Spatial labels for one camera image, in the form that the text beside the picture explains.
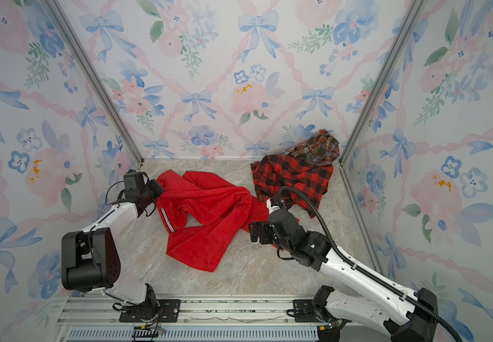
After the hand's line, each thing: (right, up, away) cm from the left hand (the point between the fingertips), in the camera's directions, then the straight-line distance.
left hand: (161, 183), depth 93 cm
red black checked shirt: (+50, +4, +13) cm, 52 cm away
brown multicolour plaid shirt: (+74, +17, +13) cm, 77 cm away
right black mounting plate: (+57, -44, -20) cm, 75 cm away
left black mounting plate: (+11, -44, -19) cm, 49 cm away
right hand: (+41, -14, -19) cm, 47 cm away
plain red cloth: (+18, -13, +1) cm, 22 cm away
